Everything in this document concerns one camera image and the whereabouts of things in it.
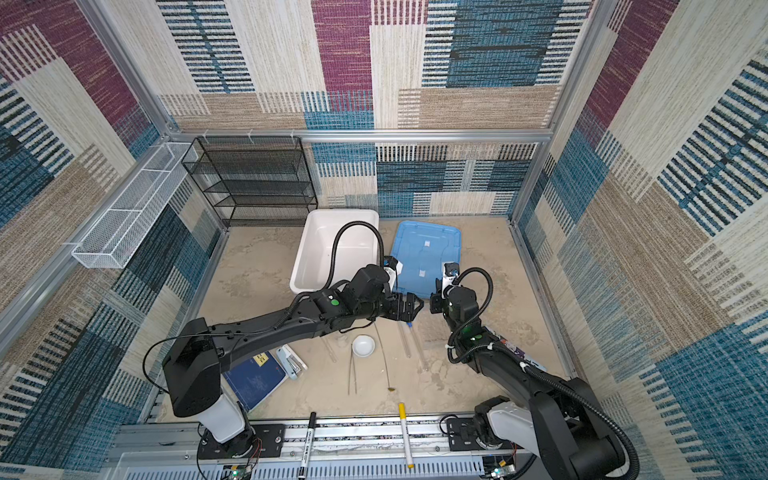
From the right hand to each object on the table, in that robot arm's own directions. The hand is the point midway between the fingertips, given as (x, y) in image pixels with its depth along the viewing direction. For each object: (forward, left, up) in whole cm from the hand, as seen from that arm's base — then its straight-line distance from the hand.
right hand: (440, 283), depth 87 cm
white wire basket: (+2, +79, +21) cm, 82 cm away
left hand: (-8, +8, +6) cm, 13 cm away
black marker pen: (-37, +35, -11) cm, 52 cm away
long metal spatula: (-25, +15, -13) cm, 32 cm away
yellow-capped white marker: (-36, +12, -12) cm, 40 cm away
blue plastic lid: (+23, +2, -13) cm, 26 cm away
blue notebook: (-22, +51, -10) cm, 56 cm away
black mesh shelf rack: (+42, +61, +6) cm, 74 cm away
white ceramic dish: (-13, +23, -12) cm, 29 cm away
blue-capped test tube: (-7, +9, -12) cm, 16 cm away
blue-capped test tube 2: (-7, +11, -13) cm, 18 cm away
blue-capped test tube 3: (-15, +6, -13) cm, 21 cm away
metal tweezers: (-18, +26, -13) cm, 34 cm away
